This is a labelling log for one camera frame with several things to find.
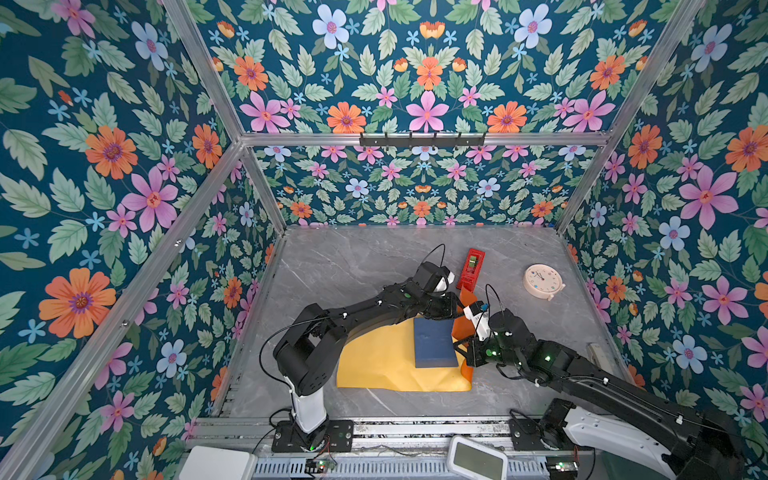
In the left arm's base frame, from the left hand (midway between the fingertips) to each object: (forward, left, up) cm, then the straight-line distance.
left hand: (472, 308), depth 79 cm
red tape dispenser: (+21, -6, -12) cm, 24 cm away
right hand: (-9, +7, -3) cm, 11 cm away
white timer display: (-33, +5, -10) cm, 35 cm away
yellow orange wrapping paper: (-6, +25, -17) cm, 31 cm away
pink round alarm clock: (+16, -31, -14) cm, 37 cm away
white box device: (-30, +63, -11) cm, 70 cm away
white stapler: (-11, -36, -13) cm, 40 cm away
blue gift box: (-6, +10, -9) cm, 15 cm away
